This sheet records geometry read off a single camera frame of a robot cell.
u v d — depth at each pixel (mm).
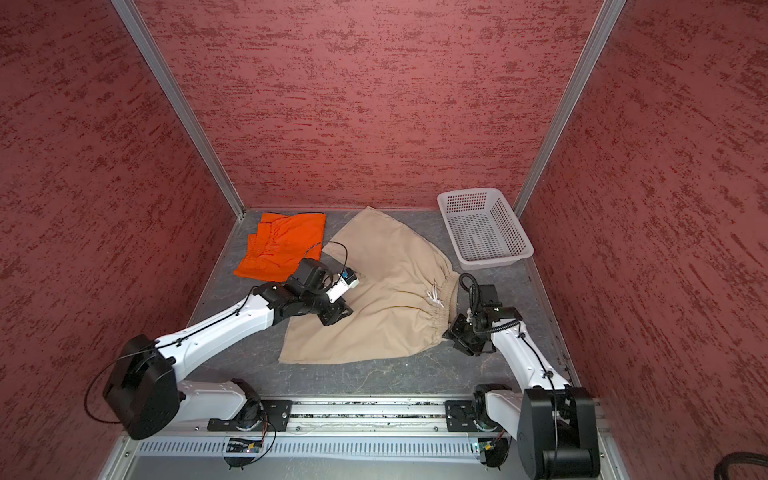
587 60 787
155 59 787
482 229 1146
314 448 775
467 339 732
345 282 725
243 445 722
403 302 942
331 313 723
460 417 740
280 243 1091
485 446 716
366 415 757
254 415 669
